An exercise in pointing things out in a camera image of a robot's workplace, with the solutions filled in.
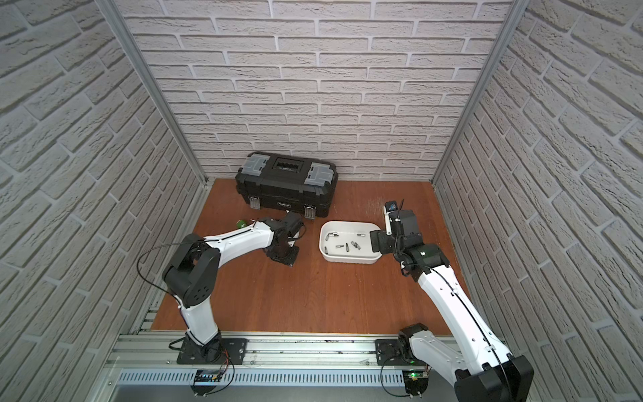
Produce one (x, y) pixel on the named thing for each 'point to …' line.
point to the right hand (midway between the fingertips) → (393, 231)
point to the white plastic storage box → (347, 242)
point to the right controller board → (416, 381)
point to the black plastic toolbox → (287, 182)
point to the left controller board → (206, 380)
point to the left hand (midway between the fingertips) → (293, 257)
